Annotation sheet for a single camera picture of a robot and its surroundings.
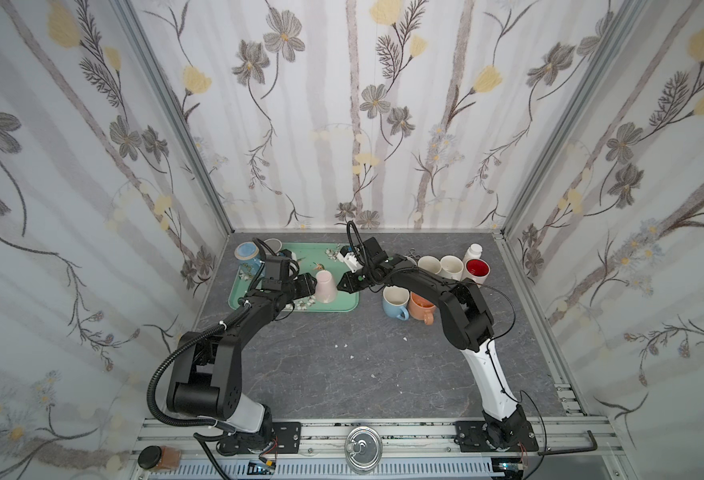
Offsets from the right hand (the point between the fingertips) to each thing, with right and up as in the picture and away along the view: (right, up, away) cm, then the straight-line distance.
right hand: (333, 275), depth 94 cm
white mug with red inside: (+50, +1, +10) cm, 51 cm away
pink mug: (-2, -6, +2) cm, 6 cm away
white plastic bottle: (+49, +8, +9) cm, 50 cm away
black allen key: (+67, -42, -20) cm, 82 cm away
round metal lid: (+9, -36, -30) cm, 48 cm away
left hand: (-8, +1, -2) cm, 8 cm away
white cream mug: (+42, +2, +11) cm, 43 cm away
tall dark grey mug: (-22, +10, +9) cm, 26 cm away
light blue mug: (+19, -8, -4) cm, 21 cm away
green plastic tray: (-10, +5, +18) cm, 21 cm away
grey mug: (+33, +4, +7) cm, 34 cm away
